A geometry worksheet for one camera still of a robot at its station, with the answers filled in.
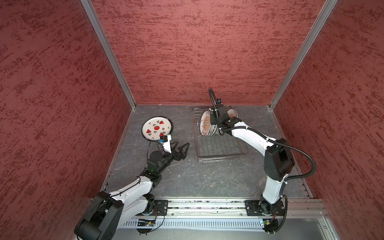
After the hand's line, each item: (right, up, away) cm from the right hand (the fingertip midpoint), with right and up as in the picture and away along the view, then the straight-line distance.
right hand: (214, 117), depth 91 cm
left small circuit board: (-38, -53, -19) cm, 68 cm away
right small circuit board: (+25, -53, -20) cm, 62 cm away
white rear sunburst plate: (+13, +3, +6) cm, 15 cm away
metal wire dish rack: (+3, -20, +4) cm, 21 cm away
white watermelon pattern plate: (-42, -7, +14) cm, 45 cm away
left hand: (-18, -16, -10) cm, 26 cm away
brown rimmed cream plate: (-43, -7, +14) cm, 46 cm away
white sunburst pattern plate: (-5, -8, +8) cm, 12 cm away
